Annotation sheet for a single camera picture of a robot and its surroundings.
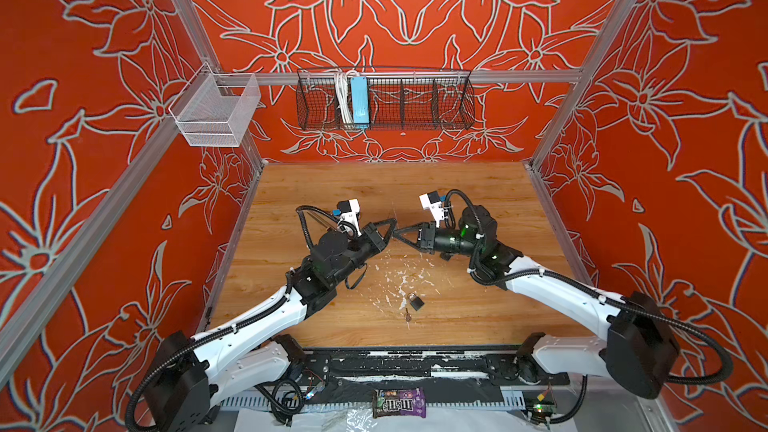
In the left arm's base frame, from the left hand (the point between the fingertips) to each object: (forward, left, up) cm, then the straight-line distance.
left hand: (399, 221), depth 68 cm
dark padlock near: (-8, -6, -28) cm, 30 cm away
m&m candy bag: (-32, 0, -28) cm, 43 cm away
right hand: (-4, +2, -2) cm, 4 cm away
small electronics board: (-32, -35, -30) cm, 56 cm away
